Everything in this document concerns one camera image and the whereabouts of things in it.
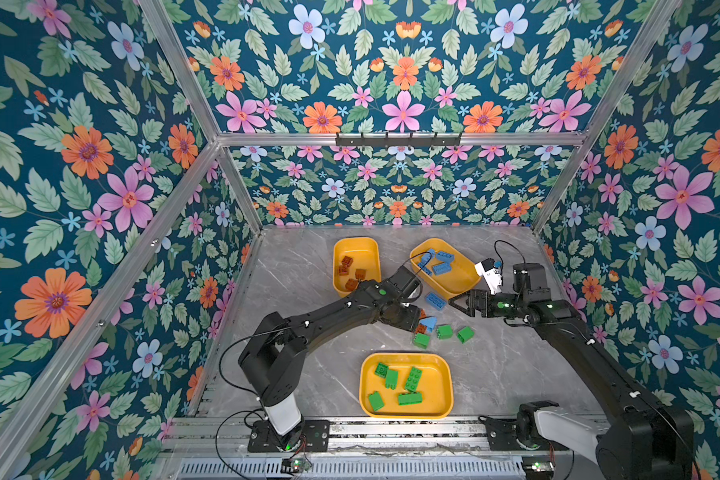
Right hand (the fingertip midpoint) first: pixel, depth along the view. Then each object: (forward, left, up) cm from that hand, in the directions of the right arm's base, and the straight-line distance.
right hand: (460, 299), depth 78 cm
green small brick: (-12, +21, -17) cm, 30 cm away
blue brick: (+22, +6, -16) cm, 28 cm away
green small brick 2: (-20, +23, -19) cm, 36 cm away
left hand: (-2, +11, -6) cm, 13 cm away
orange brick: (+20, +29, -15) cm, 38 cm away
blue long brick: (+27, +5, -15) cm, 31 cm away
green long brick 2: (-20, +14, -17) cm, 30 cm away
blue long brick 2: (+27, -2, -15) cm, 31 cm away
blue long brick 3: (+23, -1, -16) cm, 28 cm away
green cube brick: (-1, +2, -18) cm, 18 cm away
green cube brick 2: (-2, -4, -17) cm, 18 cm away
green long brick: (-15, +12, -16) cm, 26 cm away
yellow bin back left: (+27, +31, -16) cm, 44 cm away
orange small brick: (+26, +34, -16) cm, 46 cm away
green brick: (-4, +9, -17) cm, 20 cm away
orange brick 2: (+5, +8, -18) cm, 20 cm away
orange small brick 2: (+22, +35, -16) cm, 45 cm away
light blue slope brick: (+1, +6, -16) cm, 17 cm away
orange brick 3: (0, +9, -17) cm, 19 cm away
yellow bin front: (-16, +6, -18) cm, 25 cm away
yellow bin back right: (+20, -8, -18) cm, 28 cm away
